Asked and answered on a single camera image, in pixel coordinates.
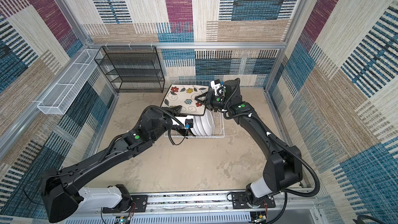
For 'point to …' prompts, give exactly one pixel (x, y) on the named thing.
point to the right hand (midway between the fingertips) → (195, 102)
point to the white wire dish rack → (218, 124)
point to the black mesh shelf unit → (132, 69)
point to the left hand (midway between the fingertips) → (177, 101)
